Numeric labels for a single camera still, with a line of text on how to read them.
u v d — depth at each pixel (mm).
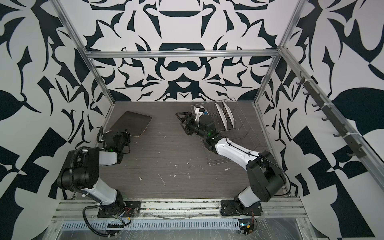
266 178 438
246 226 709
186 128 717
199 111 776
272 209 758
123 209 699
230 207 744
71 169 430
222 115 930
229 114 934
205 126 632
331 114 548
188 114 715
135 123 1057
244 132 986
